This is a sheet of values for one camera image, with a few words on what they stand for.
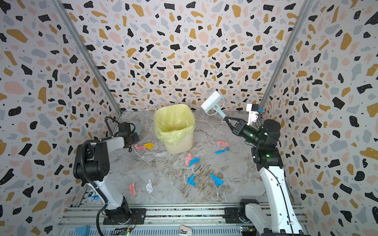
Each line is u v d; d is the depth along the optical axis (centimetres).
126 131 81
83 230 69
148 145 100
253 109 58
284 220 39
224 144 102
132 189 81
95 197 79
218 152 98
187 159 95
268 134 47
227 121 64
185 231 69
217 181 86
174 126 101
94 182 52
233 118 62
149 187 82
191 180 85
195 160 95
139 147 98
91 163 51
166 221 73
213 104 68
